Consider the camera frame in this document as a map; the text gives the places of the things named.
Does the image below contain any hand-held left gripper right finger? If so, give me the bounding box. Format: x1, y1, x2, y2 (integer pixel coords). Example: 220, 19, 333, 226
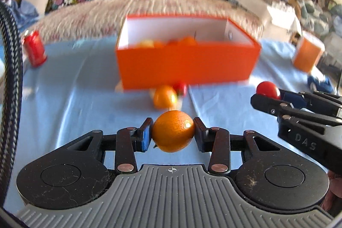
193, 117, 284, 175

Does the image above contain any orange mandarin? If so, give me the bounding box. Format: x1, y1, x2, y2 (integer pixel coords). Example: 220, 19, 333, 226
152, 110, 195, 153
153, 85, 178, 109

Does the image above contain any braided black cable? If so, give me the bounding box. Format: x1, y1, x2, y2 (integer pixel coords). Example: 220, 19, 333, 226
0, 1, 24, 207

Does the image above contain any blue tablecloth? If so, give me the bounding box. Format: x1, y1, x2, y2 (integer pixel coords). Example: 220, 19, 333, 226
0, 36, 342, 191

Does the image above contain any large orange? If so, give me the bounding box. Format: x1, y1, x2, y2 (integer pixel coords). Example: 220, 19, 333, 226
179, 36, 198, 46

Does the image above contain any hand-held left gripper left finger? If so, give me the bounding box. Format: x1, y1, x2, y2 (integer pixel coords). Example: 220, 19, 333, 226
63, 118, 154, 174

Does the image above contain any grey spotted chair cushion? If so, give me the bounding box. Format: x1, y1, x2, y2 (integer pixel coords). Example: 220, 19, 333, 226
298, 0, 333, 32

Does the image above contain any person's right hand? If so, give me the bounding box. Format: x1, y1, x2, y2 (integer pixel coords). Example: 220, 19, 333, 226
322, 171, 342, 218

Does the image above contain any red tomato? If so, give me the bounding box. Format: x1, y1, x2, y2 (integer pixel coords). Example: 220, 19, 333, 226
173, 82, 188, 97
256, 81, 282, 100

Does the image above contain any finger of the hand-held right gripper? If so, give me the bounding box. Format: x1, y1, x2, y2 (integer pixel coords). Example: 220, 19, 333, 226
279, 90, 342, 119
251, 94, 342, 135

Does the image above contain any navy white-trimmed sock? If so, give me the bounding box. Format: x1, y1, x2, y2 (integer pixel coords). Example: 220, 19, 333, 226
307, 74, 334, 93

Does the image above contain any side table with white cloth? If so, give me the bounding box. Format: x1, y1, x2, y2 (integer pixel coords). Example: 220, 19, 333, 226
231, 0, 302, 36

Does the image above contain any blue cloth pile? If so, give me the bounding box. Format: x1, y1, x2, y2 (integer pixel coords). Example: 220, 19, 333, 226
11, 0, 39, 23

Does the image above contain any red soda can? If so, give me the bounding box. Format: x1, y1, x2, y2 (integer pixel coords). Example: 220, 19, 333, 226
23, 30, 48, 68

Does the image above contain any orange canister with white lid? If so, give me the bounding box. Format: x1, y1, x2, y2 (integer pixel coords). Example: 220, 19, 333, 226
292, 32, 325, 72

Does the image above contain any sofa with beige quilted cover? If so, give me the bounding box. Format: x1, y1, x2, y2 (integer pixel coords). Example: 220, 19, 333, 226
19, 0, 265, 44

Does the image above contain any orange cardboard box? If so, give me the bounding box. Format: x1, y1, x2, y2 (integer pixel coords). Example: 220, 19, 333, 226
115, 14, 262, 91

